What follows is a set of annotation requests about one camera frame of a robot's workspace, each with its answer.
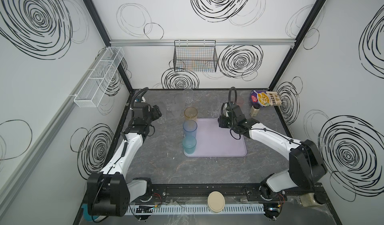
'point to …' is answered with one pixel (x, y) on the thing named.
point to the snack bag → (265, 98)
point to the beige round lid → (216, 201)
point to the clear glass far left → (162, 120)
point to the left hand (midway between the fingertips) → (154, 108)
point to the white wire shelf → (87, 95)
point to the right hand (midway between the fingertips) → (219, 119)
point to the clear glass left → (169, 102)
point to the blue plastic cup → (190, 128)
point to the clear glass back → (188, 94)
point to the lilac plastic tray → (212, 140)
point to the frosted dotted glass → (178, 101)
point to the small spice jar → (254, 110)
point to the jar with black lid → (313, 199)
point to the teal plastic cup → (189, 144)
